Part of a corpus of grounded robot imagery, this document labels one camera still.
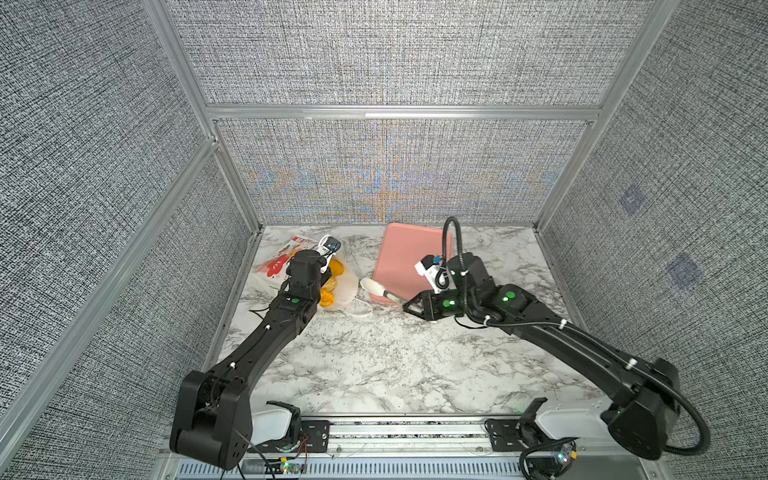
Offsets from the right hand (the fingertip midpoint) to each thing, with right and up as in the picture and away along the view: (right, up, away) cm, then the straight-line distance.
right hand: (406, 305), depth 72 cm
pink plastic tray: (+2, +16, +42) cm, 45 cm away
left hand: (-27, +13, +12) cm, 32 cm away
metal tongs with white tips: (-6, +3, +4) cm, 8 cm away
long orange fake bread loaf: (-23, 0, +22) cm, 32 cm away
